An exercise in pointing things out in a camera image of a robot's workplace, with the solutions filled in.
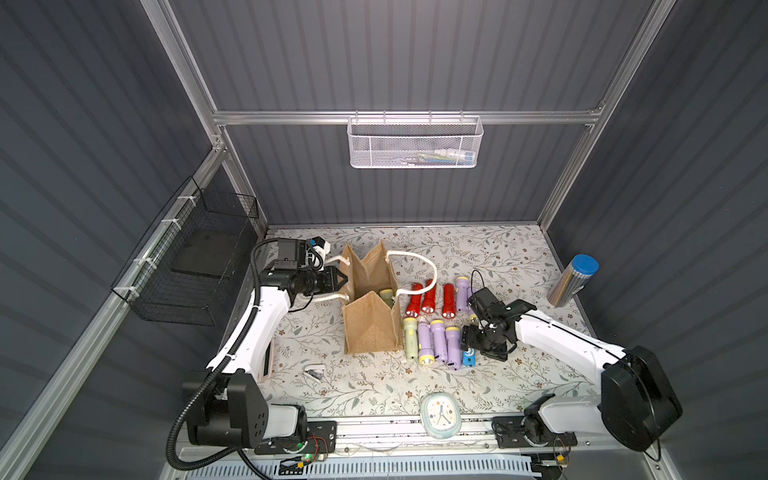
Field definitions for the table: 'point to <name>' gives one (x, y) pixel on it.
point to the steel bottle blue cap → (572, 280)
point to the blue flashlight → (470, 358)
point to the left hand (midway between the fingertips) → (345, 280)
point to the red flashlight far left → (414, 307)
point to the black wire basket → (196, 259)
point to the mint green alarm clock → (441, 415)
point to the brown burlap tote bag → (370, 304)
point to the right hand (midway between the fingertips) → (474, 349)
